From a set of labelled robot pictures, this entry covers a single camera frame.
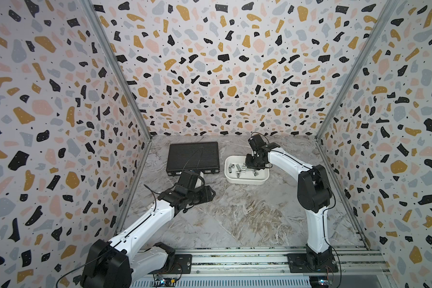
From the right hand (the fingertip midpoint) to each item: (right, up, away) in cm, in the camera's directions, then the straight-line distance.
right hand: (247, 165), depth 98 cm
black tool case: (-27, +4, +15) cm, 31 cm away
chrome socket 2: (-5, -6, +2) cm, 8 cm away
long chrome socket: (-5, -2, +8) cm, 9 cm away
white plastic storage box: (-6, -5, +5) cm, 8 cm away
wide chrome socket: (+5, -6, +5) cm, 9 cm away
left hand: (-17, -12, -17) cm, 27 cm away
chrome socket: (-9, -1, +8) cm, 12 cm away
